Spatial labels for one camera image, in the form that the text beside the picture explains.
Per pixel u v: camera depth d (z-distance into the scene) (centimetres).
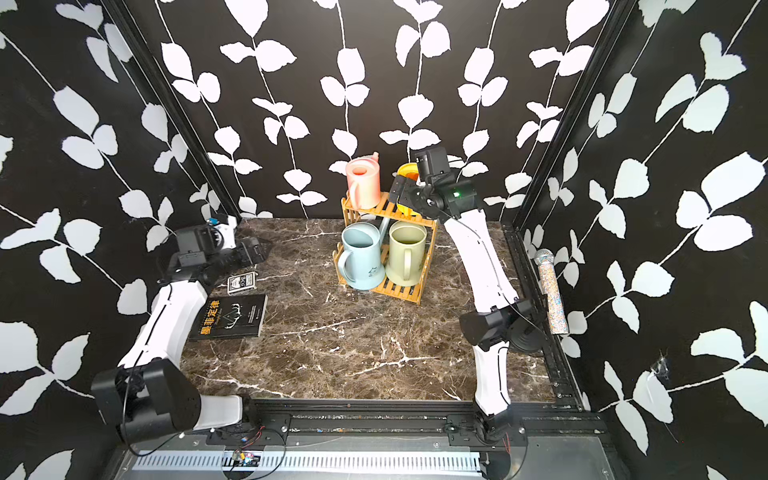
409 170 81
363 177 79
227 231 73
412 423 78
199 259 62
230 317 93
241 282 101
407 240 86
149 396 40
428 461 70
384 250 88
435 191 56
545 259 78
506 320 52
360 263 90
